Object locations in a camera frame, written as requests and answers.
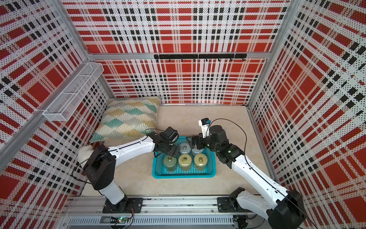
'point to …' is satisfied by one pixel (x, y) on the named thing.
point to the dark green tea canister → (170, 162)
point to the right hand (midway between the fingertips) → (195, 136)
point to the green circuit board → (122, 220)
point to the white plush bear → (84, 153)
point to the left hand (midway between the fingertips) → (172, 149)
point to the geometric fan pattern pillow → (127, 117)
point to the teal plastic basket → (159, 172)
